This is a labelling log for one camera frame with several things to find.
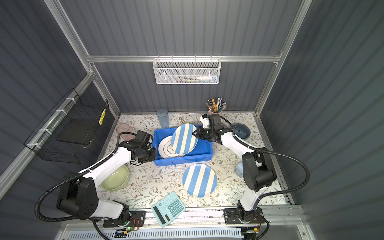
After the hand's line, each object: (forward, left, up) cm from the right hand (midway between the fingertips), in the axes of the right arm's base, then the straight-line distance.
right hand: (194, 134), depth 88 cm
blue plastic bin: (-3, -5, -15) cm, 17 cm away
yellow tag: (+2, +52, +12) cm, 53 cm away
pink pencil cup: (+25, -19, -7) cm, 32 cm away
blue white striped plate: (-2, +7, -4) cm, 8 cm away
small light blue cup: (-18, -25, -9) cm, 32 cm away
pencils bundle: (+29, -17, -6) cm, 34 cm away
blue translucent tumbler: (+22, +23, -6) cm, 32 cm away
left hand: (-12, +23, -7) cm, 26 cm away
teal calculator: (-37, +13, -13) cm, 42 cm away
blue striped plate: (-23, -3, -14) cm, 27 cm away
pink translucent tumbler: (+17, +53, -14) cm, 58 cm away
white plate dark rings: (-3, +19, -12) cm, 23 cm away
